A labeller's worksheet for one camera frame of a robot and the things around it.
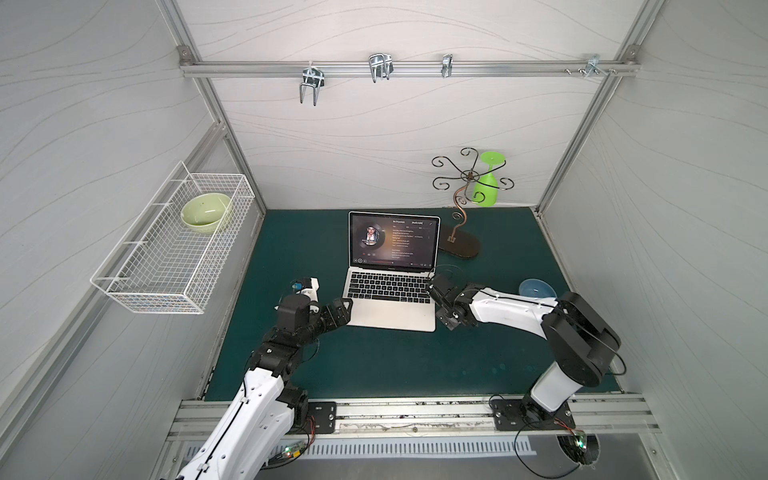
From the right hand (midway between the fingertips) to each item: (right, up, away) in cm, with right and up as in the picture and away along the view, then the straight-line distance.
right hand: (462, 300), depth 91 cm
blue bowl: (+26, +3, +5) cm, 27 cm away
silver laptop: (-22, +12, +10) cm, 27 cm away
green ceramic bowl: (-69, +26, -18) cm, 76 cm away
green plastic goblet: (+9, +35, +4) cm, 36 cm away
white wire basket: (-74, +15, -22) cm, 79 cm away
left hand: (-36, +1, -11) cm, 37 cm away
